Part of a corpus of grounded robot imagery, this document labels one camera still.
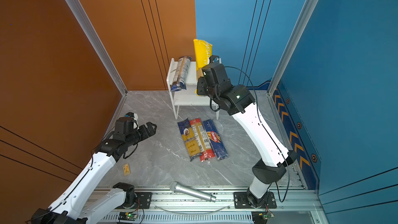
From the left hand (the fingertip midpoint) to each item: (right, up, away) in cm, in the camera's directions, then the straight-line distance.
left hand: (151, 127), depth 80 cm
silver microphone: (+15, -29, -6) cm, 33 cm away
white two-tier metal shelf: (+17, +17, +17) cm, 29 cm away
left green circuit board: (-8, -40, -9) cm, 42 cm away
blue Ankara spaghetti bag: (+16, -4, +15) cm, 22 cm away
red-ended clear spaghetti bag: (+29, -14, +7) cm, 33 cm away
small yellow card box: (-14, -23, +2) cm, 27 cm away
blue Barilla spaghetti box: (+36, -14, +7) cm, 39 cm away
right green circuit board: (+54, -40, -10) cm, 67 cm away
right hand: (+26, +22, -15) cm, 37 cm away
